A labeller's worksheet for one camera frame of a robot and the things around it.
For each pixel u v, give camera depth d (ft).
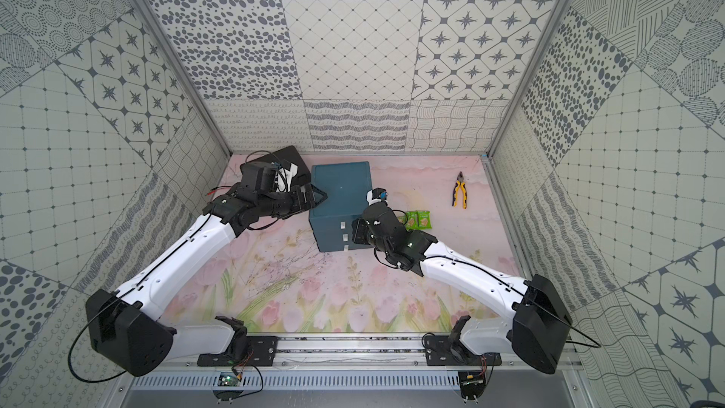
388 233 1.87
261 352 2.43
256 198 1.91
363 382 2.30
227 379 2.35
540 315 1.30
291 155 3.78
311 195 2.26
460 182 3.63
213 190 3.63
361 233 2.23
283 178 2.06
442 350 2.44
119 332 1.26
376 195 2.29
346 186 2.68
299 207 2.21
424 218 3.29
